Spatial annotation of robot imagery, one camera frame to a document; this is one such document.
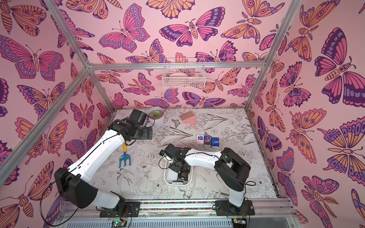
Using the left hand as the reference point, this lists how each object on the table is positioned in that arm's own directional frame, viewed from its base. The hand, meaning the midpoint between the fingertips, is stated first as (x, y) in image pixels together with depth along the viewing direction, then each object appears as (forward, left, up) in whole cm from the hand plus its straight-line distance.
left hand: (145, 132), depth 81 cm
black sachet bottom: (-18, -22, -16) cm, 33 cm away
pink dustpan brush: (+28, -26, -19) cm, 42 cm away
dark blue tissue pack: (+5, -38, -17) cm, 42 cm away
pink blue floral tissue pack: (+8, -33, -18) cm, 39 cm away
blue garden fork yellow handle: (-7, +16, -18) cm, 25 cm away
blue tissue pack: (+5, -43, -18) cm, 47 cm away
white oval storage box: (-17, -14, -20) cm, 30 cm away
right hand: (-12, -15, -18) cm, 26 cm away
